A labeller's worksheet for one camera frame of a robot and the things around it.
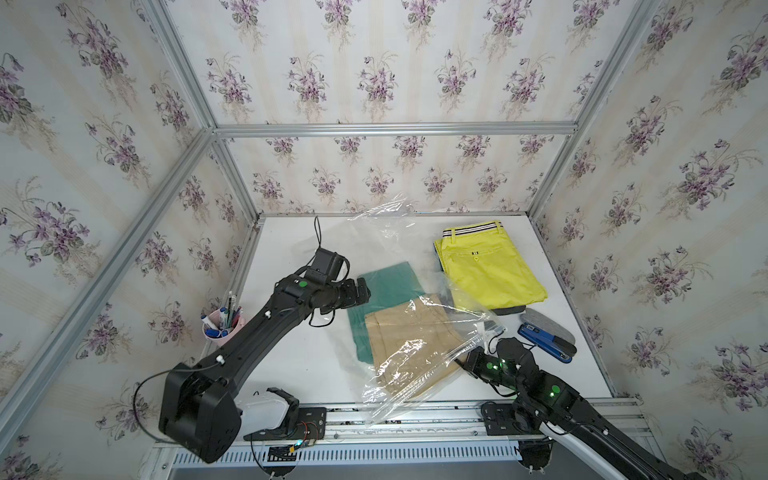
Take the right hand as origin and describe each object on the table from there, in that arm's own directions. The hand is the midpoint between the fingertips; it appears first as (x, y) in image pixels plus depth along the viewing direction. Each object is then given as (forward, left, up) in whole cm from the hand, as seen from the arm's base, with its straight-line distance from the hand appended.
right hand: (454, 357), depth 78 cm
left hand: (+12, +26, +8) cm, 30 cm away
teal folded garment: (+18, +18, +5) cm, 26 cm away
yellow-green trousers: (+25, -12, +4) cm, 28 cm away
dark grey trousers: (+13, -17, +1) cm, 22 cm away
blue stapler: (+5, -30, -5) cm, 31 cm away
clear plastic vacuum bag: (+40, +19, +3) cm, 44 cm away
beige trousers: (+1, +11, +5) cm, 12 cm away
